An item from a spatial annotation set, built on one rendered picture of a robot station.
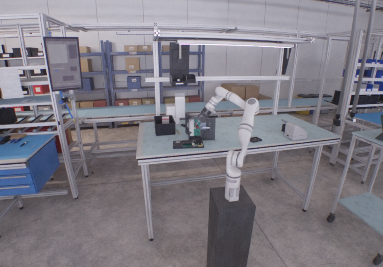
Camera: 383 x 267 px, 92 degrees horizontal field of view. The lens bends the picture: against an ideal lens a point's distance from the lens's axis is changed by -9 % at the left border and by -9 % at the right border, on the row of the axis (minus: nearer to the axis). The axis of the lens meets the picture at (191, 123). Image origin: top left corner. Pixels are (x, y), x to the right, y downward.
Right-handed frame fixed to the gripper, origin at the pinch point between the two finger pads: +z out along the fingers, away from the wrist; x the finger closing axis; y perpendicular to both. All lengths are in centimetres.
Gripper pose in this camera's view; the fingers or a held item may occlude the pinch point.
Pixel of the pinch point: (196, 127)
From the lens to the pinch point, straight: 166.9
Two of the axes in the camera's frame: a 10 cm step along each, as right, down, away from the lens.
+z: -5.7, 8.0, 1.7
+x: -8.1, -5.2, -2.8
